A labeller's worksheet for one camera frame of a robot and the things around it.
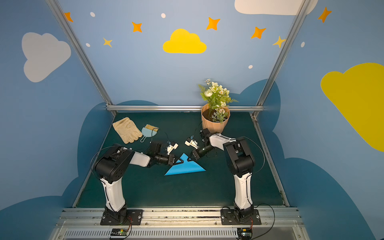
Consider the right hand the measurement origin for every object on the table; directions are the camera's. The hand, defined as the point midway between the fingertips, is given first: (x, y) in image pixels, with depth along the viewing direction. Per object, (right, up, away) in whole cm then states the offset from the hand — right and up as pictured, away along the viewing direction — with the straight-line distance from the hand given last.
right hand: (191, 159), depth 93 cm
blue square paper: (-2, -4, -4) cm, 6 cm away
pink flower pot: (+16, +24, +4) cm, 29 cm away
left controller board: (-35, -32, -21) cm, 52 cm away
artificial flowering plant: (+16, +38, -2) cm, 41 cm away
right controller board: (+27, -33, -20) cm, 47 cm away
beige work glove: (-48, +17, +16) cm, 53 cm away
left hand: (-5, -1, -1) cm, 5 cm away
